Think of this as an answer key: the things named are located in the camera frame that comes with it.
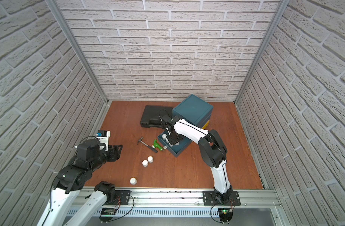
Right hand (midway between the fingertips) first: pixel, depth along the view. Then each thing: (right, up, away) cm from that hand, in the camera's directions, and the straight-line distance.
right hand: (178, 140), depth 91 cm
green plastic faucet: (-15, -3, +1) cm, 15 cm away
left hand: (-31, +2, -21) cm, 37 cm away
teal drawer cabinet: (+10, +20, -5) cm, 23 cm away
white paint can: (-18, -11, -6) cm, 21 cm away
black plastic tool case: (-19, +17, +12) cm, 28 cm away
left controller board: (-37, -34, -21) cm, 54 cm away
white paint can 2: (-10, +2, +4) cm, 11 cm away
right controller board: (+24, -35, -20) cm, 47 cm away
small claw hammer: (-21, -4, +1) cm, 21 cm away
